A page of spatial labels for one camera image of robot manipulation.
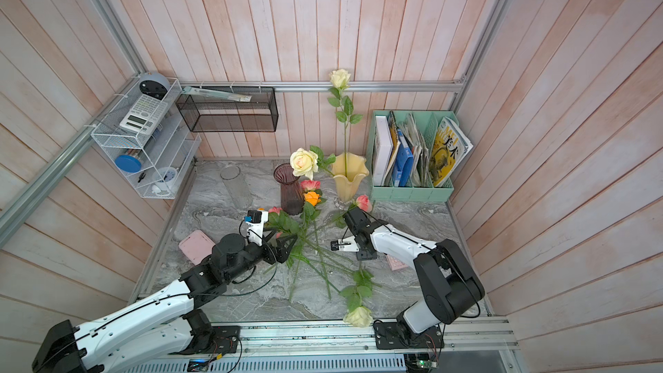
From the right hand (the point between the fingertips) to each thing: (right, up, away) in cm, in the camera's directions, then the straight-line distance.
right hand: (367, 236), depth 93 cm
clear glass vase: (-49, +18, +2) cm, 52 cm away
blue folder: (+14, +23, +3) cm, 27 cm away
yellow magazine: (+33, +34, +3) cm, 47 cm away
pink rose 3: (-35, +9, +5) cm, 36 cm away
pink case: (-61, -3, -2) cm, 61 cm away
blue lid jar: (-75, +26, -17) cm, 81 cm away
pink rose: (-1, +12, +6) cm, 14 cm away
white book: (+5, +32, -3) cm, 32 cm away
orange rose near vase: (-18, -4, -1) cm, 18 cm away
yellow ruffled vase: (-7, +24, +2) cm, 25 cm away
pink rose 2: (-21, +19, +12) cm, 31 cm away
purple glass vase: (-27, +15, -1) cm, 32 cm away
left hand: (-27, +4, -17) cm, 32 cm away
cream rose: (-5, -19, -18) cm, 27 cm away
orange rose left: (-21, +9, +5) cm, 23 cm away
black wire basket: (-65, +48, +9) cm, 81 cm away
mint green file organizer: (+21, +41, +5) cm, 47 cm away
